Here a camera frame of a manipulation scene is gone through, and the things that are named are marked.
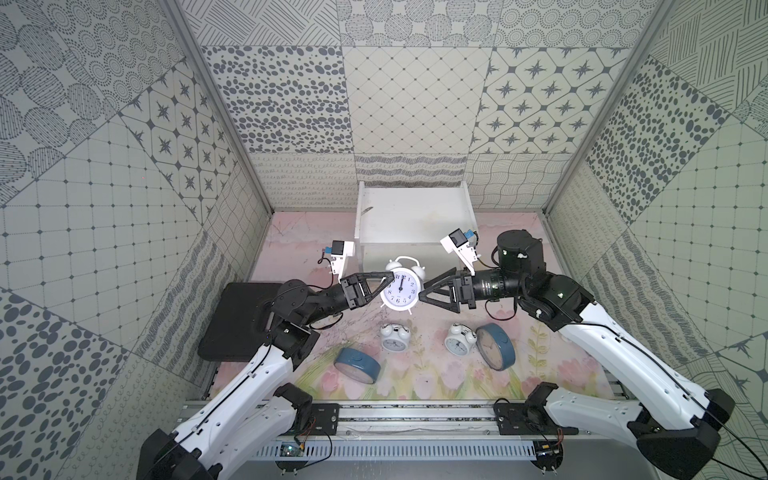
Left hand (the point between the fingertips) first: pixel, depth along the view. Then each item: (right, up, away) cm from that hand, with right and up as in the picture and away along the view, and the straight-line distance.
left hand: (397, 289), depth 57 cm
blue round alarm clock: (-10, -21, +14) cm, 27 cm away
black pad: (-46, -17, +27) cm, 56 cm away
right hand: (+6, -2, +2) cm, 6 cm away
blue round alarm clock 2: (+26, -19, +20) cm, 38 cm away
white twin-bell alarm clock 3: (+17, -18, +22) cm, 34 cm away
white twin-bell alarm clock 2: (0, -17, +22) cm, 28 cm away
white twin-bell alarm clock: (+1, -1, +2) cm, 3 cm away
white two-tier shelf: (+3, +14, +16) cm, 21 cm away
